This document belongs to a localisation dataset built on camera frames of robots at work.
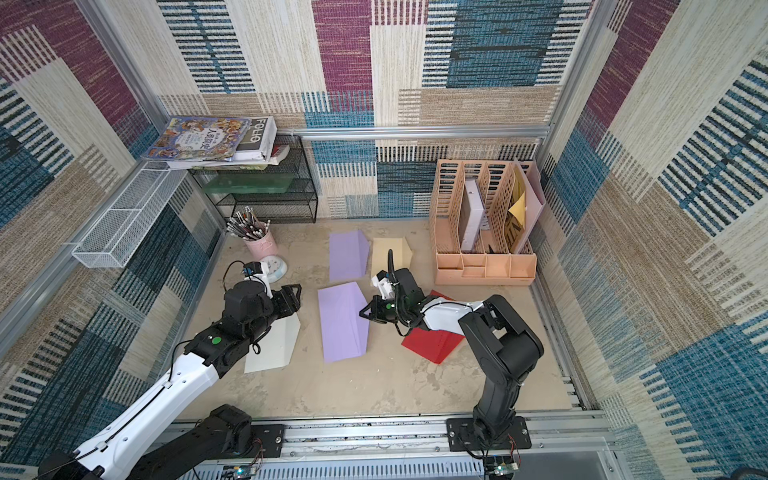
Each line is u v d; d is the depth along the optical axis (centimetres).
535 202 83
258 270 68
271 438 74
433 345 89
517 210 88
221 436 61
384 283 87
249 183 99
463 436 73
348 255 112
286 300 68
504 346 48
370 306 85
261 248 104
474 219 96
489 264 99
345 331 90
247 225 97
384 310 81
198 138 81
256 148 80
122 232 73
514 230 97
